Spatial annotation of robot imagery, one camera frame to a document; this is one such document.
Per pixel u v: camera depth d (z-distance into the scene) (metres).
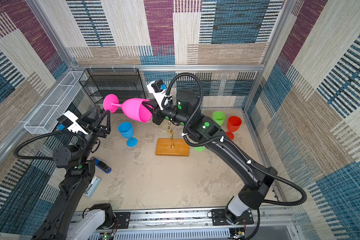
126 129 0.90
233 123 0.89
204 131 0.44
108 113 0.55
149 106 0.55
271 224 0.75
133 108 0.55
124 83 1.05
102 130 0.53
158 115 0.49
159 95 0.47
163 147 0.99
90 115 0.58
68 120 0.47
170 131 1.09
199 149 0.99
